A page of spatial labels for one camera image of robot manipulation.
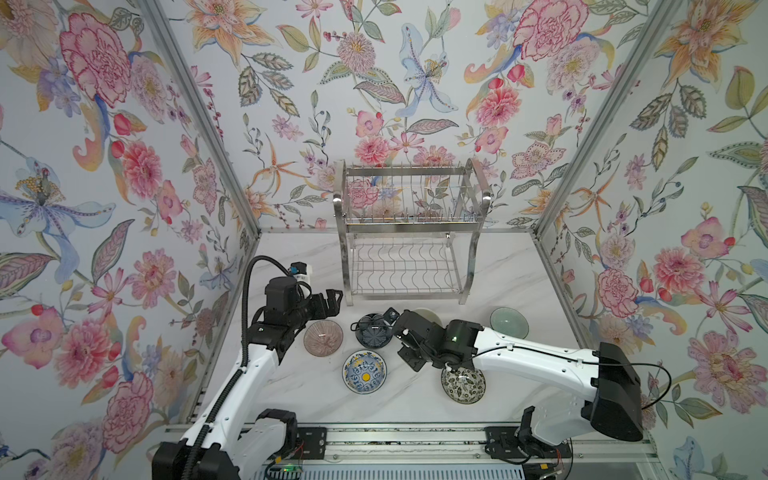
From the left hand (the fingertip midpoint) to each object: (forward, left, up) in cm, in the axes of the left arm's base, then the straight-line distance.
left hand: (332, 295), depth 81 cm
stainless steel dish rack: (+35, -23, -11) cm, 43 cm away
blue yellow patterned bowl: (-14, -8, -18) cm, 24 cm away
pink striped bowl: (-5, +5, -17) cm, 18 cm away
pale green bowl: (-1, -52, -15) cm, 55 cm away
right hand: (-11, -19, -6) cm, 23 cm away
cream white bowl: (-5, -26, -3) cm, 27 cm away
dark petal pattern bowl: (-3, -11, -15) cm, 19 cm away
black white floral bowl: (-19, -36, -17) cm, 44 cm away
